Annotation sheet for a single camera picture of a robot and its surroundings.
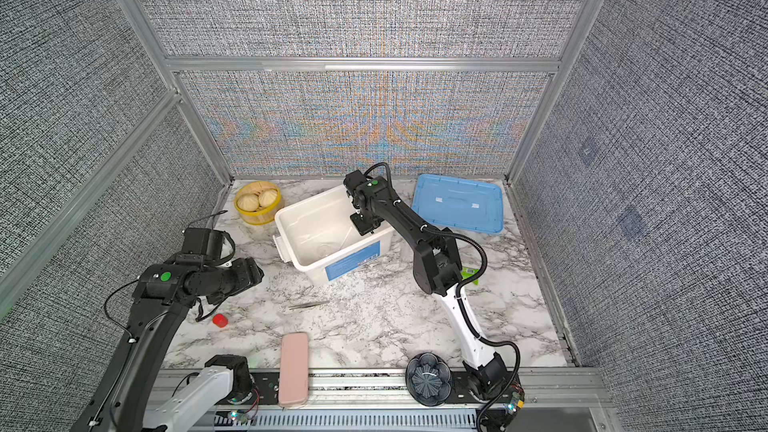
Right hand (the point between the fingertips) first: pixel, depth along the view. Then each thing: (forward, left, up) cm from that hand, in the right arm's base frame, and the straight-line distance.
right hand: (369, 225), depth 97 cm
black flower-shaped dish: (-43, -16, -7) cm, 46 cm away
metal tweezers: (-25, +21, -7) cm, 33 cm away
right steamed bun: (+12, +37, 0) cm, 39 cm away
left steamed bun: (+9, +42, +1) cm, 43 cm away
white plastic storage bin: (+3, +13, +3) cm, 14 cm away
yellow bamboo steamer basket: (+6, +38, -2) cm, 38 cm away
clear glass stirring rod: (-1, +20, -7) cm, 21 cm away
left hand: (-25, +27, +11) cm, 38 cm away
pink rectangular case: (-42, +18, -4) cm, 45 cm away
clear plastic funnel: (-8, +14, -3) cm, 17 cm away
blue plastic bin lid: (+16, -34, -9) cm, 39 cm away
